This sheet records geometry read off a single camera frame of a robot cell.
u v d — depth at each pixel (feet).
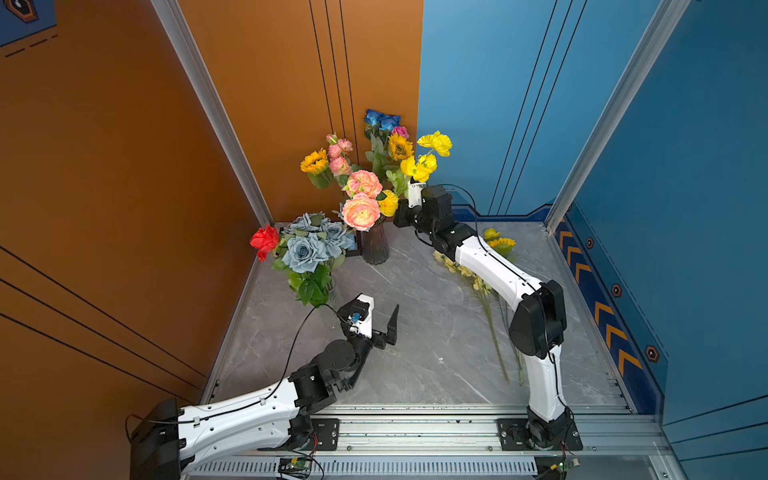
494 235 3.78
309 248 2.19
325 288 2.38
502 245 3.44
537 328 1.67
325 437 2.43
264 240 2.14
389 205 2.54
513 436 2.38
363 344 2.04
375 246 3.36
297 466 2.35
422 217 2.33
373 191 2.09
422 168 2.15
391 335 2.11
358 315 1.87
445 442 2.38
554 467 2.28
